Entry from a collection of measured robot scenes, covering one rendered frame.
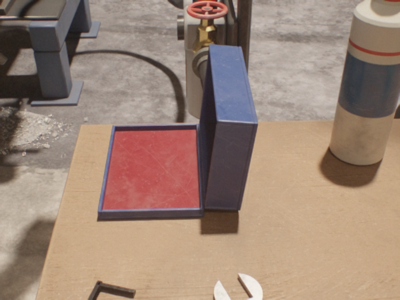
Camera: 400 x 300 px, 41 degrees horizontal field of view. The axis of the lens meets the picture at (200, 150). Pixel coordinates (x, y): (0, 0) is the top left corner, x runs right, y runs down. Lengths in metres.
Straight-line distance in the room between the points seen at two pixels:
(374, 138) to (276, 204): 0.14
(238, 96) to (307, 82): 1.26
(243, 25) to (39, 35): 0.83
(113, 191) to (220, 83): 0.17
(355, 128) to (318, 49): 1.40
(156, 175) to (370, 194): 0.24
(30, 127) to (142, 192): 1.04
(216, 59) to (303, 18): 1.68
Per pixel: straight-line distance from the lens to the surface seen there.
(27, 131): 1.58
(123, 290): 0.49
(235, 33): 0.91
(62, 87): 1.67
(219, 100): 0.51
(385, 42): 0.57
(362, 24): 0.57
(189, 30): 1.02
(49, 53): 1.62
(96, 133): 0.69
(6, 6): 1.68
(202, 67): 0.88
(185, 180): 0.59
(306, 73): 1.83
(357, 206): 0.59
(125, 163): 0.63
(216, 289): 0.49
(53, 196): 1.33
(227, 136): 0.49
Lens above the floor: 0.86
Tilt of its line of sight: 37 degrees down
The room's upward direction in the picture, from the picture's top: straight up
